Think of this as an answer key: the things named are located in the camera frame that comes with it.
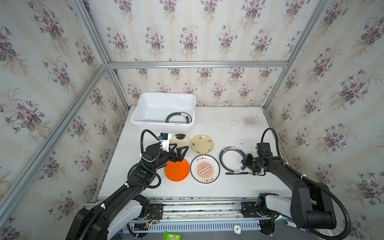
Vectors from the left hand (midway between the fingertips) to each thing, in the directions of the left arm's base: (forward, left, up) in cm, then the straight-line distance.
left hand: (182, 144), depth 77 cm
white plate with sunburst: (-5, -13, -19) cm, 23 cm away
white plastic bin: (+41, +16, -19) cm, 48 cm away
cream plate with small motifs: (+12, -12, -19) cm, 26 cm away
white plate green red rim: (+1, -29, -18) cm, 34 cm away
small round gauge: (-34, -27, -18) cm, 47 cm away
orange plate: (-8, +3, -17) cm, 19 cm away
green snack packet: (-37, +4, -18) cm, 41 cm away
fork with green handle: (-8, -35, -18) cm, 40 cm away
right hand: (-3, -36, -17) cm, 40 cm away
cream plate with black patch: (+15, +2, -19) cm, 24 cm away
